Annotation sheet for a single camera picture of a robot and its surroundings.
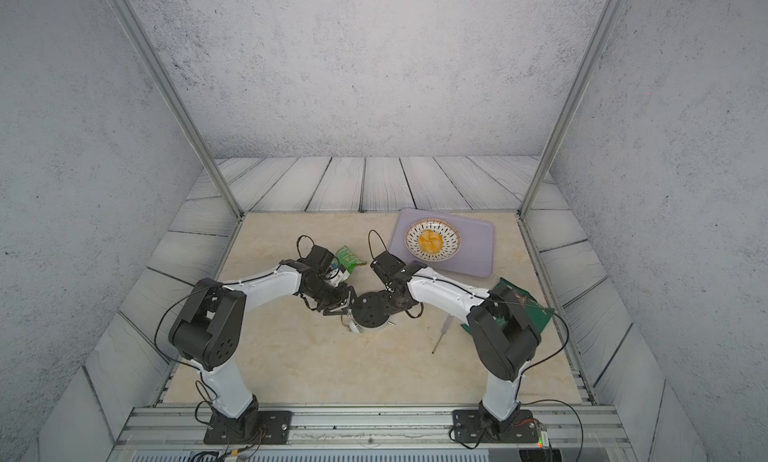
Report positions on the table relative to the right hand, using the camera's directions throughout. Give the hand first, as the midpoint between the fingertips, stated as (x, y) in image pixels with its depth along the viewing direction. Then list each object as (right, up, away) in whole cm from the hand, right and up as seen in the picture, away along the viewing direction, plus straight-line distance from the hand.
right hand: (393, 305), depth 89 cm
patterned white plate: (+14, +19, +19) cm, 30 cm away
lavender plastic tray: (+29, +13, +17) cm, 36 cm away
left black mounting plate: (-30, -26, -16) cm, 42 cm away
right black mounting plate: (+18, -25, -16) cm, 35 cm away
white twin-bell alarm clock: (-7, -2, -1) cm, 7 cm away
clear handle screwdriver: (+16, -7, +2) cm, 17 cm away
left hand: (-10, -1, 0) cm, 10 cm away
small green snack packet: (-15, +12, +12) cm, 23 cm away
